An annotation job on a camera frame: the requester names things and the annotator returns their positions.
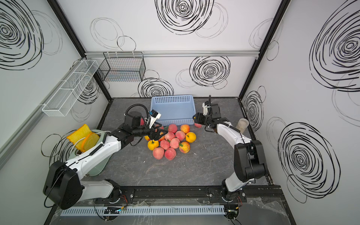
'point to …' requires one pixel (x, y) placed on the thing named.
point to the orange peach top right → (185, 128)
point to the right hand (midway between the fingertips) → (197, 117)
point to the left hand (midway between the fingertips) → (163, 128)
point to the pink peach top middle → (172, 127)
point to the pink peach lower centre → (165, 144)
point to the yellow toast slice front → (90, 141)
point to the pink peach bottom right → (170, 153)
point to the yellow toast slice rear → (82, 132)
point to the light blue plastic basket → (175, 109)
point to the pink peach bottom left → (158, 153)
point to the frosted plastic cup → (242, 125)
